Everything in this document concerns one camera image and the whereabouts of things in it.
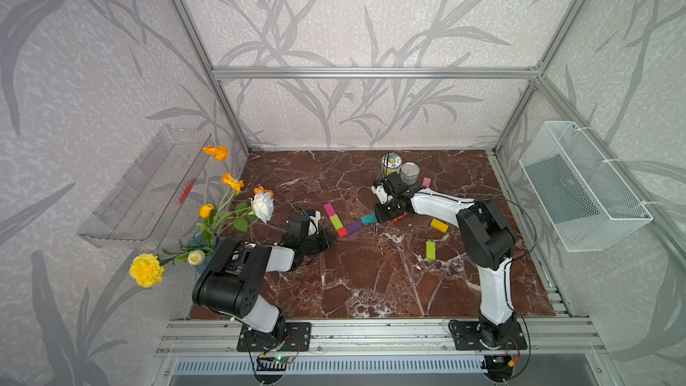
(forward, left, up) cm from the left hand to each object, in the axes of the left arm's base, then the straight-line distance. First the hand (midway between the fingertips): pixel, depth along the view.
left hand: (337, 237), depth 92 cm
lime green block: (-5, -32, 0) cm, 32 cm away
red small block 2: (+3, -20, +8) cm, 21 cm away
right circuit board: (-36, -47, -5) cm, 59 cm away
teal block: (+7, -11, +1) cm, 13 cm away
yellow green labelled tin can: (+28, -21, +7) cm, 35 cm away
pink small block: (+25, -36, 0) cm, 43 cm away
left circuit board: (-35, +13, -1) cm, 37 cm away
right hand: (+9, -13, 0) cm, 16 cm away
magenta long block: (+11, +4, 0) cm, 12 cm away
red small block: (+2, -2, -1) cm, 3 cm away
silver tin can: (+26, -28, +5) cm, 38 cm away
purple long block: (+4, -6, -1) cm, 7 cm away
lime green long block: (+6, +1, 0) cm, 6 cm away
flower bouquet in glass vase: (-21, +40, +26) cm, 52 cm away
